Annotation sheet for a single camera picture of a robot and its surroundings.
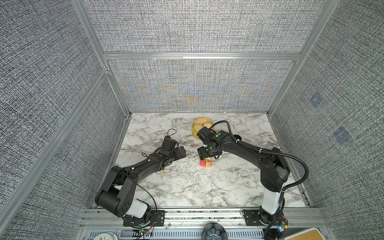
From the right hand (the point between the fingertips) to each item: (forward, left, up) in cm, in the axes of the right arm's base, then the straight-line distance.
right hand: (205, 153), depth 88 cm
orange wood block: (-3, +1, -6) cm, 7 cm away
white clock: (-39, +45, -3) cm, 59 cm away
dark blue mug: (+13, -22, -1) cm, 26 cm away
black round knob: (-37, -2, -6) cm, 38 cm away
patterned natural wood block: (-8, +25, -6) cm, 27 cm away
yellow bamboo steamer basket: (+28, +3, -4) cm, 28 cm away
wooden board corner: (-38, -45, -4) cm, 59 cm away
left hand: (+2, +15, -2) cm, 16 cm away
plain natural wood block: (-3, -2, -5) cm, 6 cm away
